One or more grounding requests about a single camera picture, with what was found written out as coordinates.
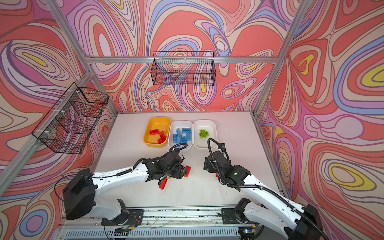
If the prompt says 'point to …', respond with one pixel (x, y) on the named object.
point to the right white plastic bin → (209, 125)
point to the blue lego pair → (179, 133)
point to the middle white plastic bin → (181, 132)
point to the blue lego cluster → (174, 138)
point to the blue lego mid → (187, 130)
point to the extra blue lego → (188, 136)
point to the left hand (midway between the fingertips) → (182, 169)
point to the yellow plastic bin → (161, 123)
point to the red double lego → (154, 132)
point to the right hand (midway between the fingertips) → (214, 164)
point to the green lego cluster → (169, 177)
